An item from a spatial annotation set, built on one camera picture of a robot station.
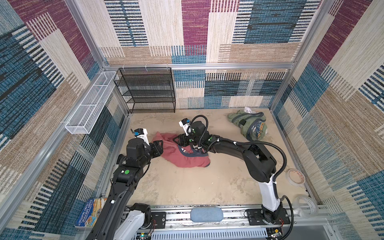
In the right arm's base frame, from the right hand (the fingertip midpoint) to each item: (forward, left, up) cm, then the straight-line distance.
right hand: (175, 140), depth 88 cm
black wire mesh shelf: (+40, +22, +7) cm, 46 cm away
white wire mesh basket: (0, +40, +21) cm, 45 cm away
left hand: (-8, +6, +11) cm, 15 cm away
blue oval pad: (-37, -15, -10) cm, 41 cm away
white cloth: (+24, -49, -2) cm, 54 cm away
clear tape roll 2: (-33, -67, -15) cm, 77 cm away
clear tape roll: (-19, -68, -14) cm, 72 cm away
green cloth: (+12, -50, -4) cm, 51 cm away
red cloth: (-5, -3, -11) cm, 12 cm away
